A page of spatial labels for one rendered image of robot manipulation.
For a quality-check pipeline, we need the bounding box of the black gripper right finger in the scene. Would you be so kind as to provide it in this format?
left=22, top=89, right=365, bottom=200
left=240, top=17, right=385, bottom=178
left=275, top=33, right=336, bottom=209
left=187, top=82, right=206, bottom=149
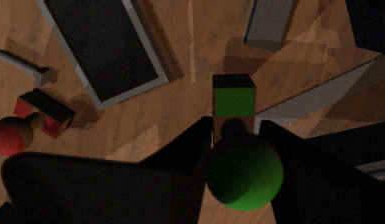
left=258, top=120, right=385, bottom=224

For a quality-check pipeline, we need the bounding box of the grey flat bar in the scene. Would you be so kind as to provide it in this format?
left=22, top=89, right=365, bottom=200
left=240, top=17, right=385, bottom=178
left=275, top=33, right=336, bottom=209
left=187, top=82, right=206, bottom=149
left=254, top=54, right=385, bottom=135

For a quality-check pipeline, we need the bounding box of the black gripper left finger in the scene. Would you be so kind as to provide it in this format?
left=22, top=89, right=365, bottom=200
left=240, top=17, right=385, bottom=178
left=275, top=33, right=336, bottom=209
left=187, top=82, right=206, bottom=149
left=0, top=116, right=213, bottom=224

